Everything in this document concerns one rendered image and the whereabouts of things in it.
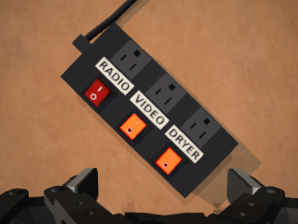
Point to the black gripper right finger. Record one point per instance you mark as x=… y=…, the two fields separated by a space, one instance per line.
x=245 y=208

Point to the black power strip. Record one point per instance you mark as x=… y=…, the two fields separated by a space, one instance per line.
x=147 y=107

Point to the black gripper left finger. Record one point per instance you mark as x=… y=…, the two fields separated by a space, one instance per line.
x=16 y=207

